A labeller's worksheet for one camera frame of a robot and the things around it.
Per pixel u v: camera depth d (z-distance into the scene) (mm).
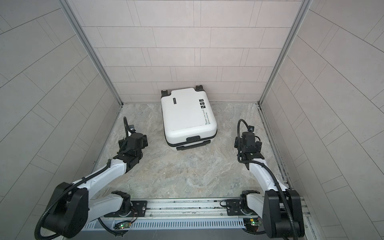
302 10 723
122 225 649
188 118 831
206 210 711
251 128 736
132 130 707
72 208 394
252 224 679
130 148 636
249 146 643
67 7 710
